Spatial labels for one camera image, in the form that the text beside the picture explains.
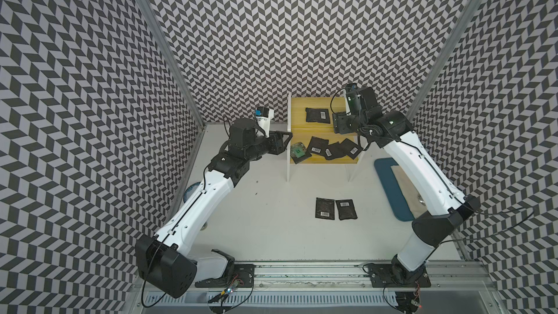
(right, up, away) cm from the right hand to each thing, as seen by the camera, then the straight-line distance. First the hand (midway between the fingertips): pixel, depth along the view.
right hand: (347, 120), depth 74 cm
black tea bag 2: (-5, -35, +15) cm, 39 cm away
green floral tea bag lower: (-16, -12, +13) cm, 24 cm away
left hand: (-21, -5, -1) cm, 22 cm away
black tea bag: (-10, +2, +3) cm, 11 cm away
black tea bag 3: (+3, -35, +15) cm, 39 cm away
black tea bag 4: (-8, -9, +16) cm, 20 cm away
